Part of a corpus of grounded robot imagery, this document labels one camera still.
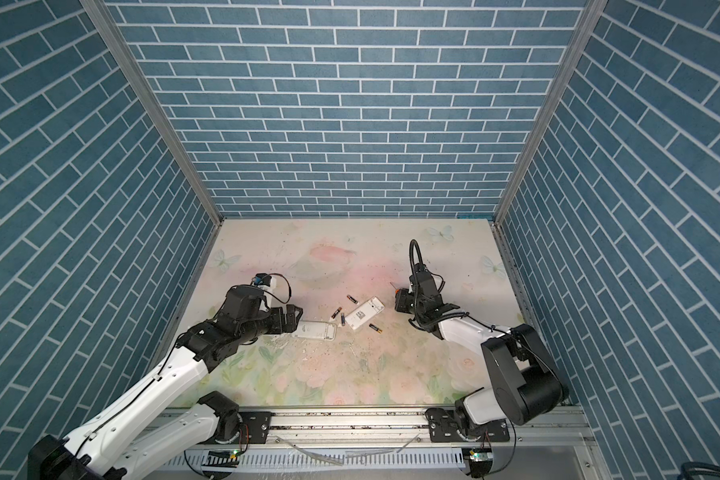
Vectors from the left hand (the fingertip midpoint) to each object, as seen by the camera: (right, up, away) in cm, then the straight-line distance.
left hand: (290, 311), depth 80 cm
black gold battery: (+10, -4, +14) cm, 18 cm away
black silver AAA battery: (+13, -6, +14) cm, 20 cm away
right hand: (+29, +3, +13) cm, 32 cm away
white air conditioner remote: (+20, -4, +14) cm, 24 cm away
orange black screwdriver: (+30, +3, +18) cm, 35 cm away
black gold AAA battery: (+23, -8, +12) cm, 27 cm away
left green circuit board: (-15, -34, -7) cm, 38 cm away
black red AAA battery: (+16, 0, +17) cm, 23 cm away
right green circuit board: (+49, -36, -6) cm, 61 cm away
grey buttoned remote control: (+5, -8, +10) cm, 13 cm away
